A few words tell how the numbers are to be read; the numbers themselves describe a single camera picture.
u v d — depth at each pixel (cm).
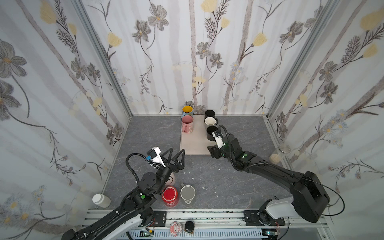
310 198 42
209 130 98
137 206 54
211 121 107
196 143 105
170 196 73
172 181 65
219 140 74
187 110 112
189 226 63
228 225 73
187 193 72
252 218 74
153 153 59
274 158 93
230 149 63
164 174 61
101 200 72
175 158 60
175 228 69
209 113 111
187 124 101
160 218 74
